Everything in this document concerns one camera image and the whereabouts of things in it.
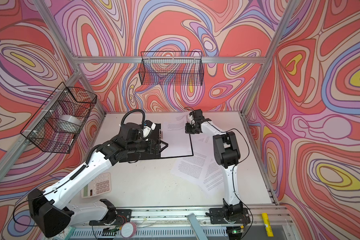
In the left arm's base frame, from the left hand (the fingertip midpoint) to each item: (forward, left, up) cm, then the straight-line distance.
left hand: (163, 143), depth 73 cm
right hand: (+23, -13, -22) cm, 34 cm away
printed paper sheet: (-9, -27, -25) cm, 38 cm away
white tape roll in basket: (+6, +45, +8) cm, 46 cm away
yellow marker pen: (-32, -50, -23) cm, 64 cm away
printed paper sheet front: (-2, -15, -25) cm, 29 cm away
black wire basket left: (+8, +55, +4) cm, 56 cm away
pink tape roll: (-34, +15, -19) cm, 41 cm away
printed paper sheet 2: (+38, -10, -22) cm, 45 cm away
